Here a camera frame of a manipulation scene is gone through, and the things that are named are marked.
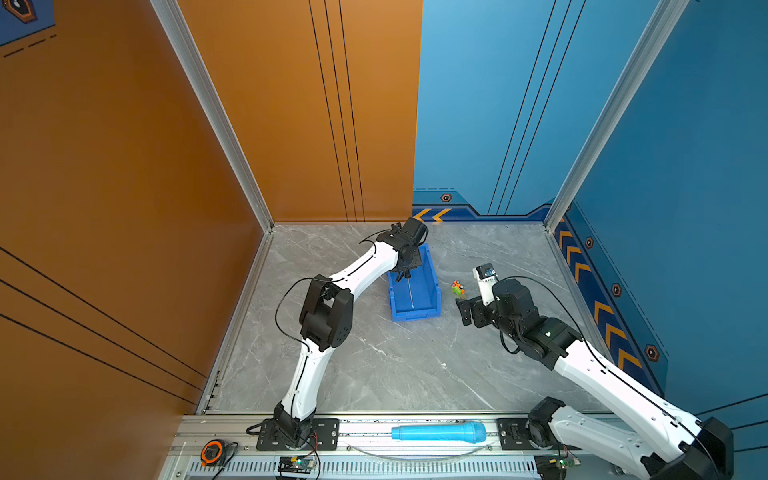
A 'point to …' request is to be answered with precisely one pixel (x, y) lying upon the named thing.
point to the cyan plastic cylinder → (472, 431)
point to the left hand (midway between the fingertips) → (413, 259)
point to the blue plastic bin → (416, 297)
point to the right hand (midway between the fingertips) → (470, 295)
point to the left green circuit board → (296, 464)
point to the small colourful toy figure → (458, 288)
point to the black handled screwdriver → (409, 291)
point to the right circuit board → (554, 467)
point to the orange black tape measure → (212, 452)
